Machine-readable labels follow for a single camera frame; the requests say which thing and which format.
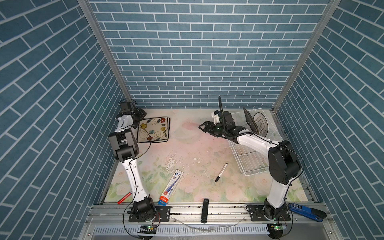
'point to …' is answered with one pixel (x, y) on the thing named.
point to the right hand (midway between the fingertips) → (201, 126)
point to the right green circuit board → (278, 227)
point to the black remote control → (204, 217)
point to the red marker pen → (124, 198)
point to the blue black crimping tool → (312, 213)
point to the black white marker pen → (221, 172)
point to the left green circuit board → (147, 229)
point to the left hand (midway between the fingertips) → (142, 114)
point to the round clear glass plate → (261, 123)
